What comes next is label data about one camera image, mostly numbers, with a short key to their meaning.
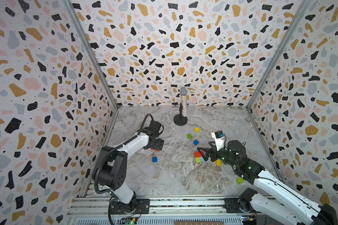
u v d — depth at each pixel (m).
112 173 0.45
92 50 0.86
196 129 1.07
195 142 1.00
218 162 0.68
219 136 0.65
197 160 0.90
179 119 1.13
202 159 0.69
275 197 0.49
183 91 0.87
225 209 0.73
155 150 0.95
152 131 0.68
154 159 0.91
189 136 1.03
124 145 0.50
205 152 0.66
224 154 0.67
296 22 0.76
